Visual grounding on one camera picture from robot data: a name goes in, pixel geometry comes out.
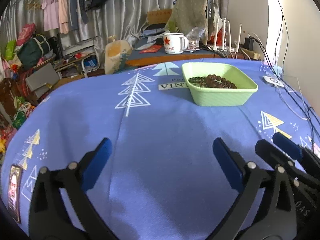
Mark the dark green duffel bag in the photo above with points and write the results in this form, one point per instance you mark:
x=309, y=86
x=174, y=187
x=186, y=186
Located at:
x=31, y=52

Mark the black power adapter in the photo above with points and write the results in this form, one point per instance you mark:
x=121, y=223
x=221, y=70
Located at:
x=249, y=43

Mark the white round charger puck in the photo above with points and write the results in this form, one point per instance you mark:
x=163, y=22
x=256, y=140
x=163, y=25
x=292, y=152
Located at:
x=272, y=81

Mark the clear plastic bag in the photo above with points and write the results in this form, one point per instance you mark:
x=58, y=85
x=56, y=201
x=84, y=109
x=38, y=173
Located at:
x=198, y=34

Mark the green plastic basin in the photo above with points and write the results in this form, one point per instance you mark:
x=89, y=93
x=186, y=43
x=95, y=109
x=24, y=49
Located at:
x=217, y=84

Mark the white enamel star mug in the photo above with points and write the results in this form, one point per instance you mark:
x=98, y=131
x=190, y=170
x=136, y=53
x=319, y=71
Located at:
x=175, y=43

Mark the pink t-shirt hanging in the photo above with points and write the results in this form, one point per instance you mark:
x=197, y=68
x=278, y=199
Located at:
x=55, y=15

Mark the grey flat box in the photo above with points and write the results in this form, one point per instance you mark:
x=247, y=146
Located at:
x=42, y=80

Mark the wooden desk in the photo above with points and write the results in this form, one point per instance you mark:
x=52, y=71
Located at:
x=137, y=59

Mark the cardboard box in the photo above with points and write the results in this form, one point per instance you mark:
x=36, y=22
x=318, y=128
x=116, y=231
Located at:
x=159, y=16

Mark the blue patterned bed sheet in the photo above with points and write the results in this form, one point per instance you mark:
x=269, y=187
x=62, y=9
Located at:
x=162, y=180

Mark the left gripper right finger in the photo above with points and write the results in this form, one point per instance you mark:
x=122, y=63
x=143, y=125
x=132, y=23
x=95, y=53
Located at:
x=276, y=216

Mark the white wifi router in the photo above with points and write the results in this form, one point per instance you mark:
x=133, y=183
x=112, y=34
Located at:
x=222, y=39

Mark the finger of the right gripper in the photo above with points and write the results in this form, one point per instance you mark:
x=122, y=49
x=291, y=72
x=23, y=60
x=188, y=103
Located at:
x=274, y=157
x=307, y=159

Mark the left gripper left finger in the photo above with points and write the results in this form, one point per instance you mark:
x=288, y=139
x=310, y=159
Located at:
x=48, y=216

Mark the smartphone with lit screen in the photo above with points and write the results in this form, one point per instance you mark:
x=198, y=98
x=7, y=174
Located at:
x=14, y=192

